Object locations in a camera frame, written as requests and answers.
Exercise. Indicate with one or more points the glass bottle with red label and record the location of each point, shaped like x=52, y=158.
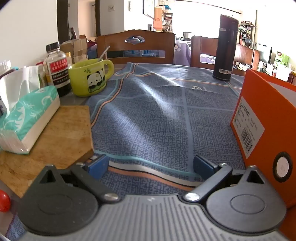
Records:
x=57, y=71

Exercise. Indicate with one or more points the small bottle with yellow cap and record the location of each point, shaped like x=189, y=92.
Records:
x=69, y=58

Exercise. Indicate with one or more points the wooden cutting board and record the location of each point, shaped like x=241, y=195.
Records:
x=62, y=136

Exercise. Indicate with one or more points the teal tissue pack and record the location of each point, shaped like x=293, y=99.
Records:
x=30, y=111

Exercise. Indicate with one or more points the wooden chair with oval cutout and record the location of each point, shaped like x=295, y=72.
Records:
x=111, y=44

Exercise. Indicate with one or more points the framed wall picture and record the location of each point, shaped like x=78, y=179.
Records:
x=148, y=8

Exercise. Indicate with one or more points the brown cardboard carton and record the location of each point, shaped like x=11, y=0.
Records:
x=77, y=47

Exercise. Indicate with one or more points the small red tomato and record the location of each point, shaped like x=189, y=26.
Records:
x=4, y=201

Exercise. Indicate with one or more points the orange bag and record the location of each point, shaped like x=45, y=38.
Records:
x=157, y=23

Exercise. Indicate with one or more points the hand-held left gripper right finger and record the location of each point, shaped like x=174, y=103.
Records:
x=203, y=166

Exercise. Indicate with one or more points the metal spoon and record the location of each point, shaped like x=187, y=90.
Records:
x=103, y=53

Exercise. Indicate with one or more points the bookshelf with books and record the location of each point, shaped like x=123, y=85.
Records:
x=168, y=22

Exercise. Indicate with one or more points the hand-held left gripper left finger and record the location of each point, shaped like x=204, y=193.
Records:
x=98, y=166

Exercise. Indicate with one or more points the black thermos flask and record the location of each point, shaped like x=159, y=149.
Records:
x=225, y=46

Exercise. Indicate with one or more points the tall bookshelf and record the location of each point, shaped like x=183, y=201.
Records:
x=246, y=34

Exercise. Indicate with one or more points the black monitor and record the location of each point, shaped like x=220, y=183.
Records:
x=264, y=54

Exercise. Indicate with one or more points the orange cardboard box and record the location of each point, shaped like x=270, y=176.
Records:
x=270, y=111

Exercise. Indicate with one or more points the green panda mug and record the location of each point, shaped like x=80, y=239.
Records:
x=81, y=78

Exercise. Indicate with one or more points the blue patterned tablecloth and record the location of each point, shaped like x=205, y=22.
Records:
x=150, y=115

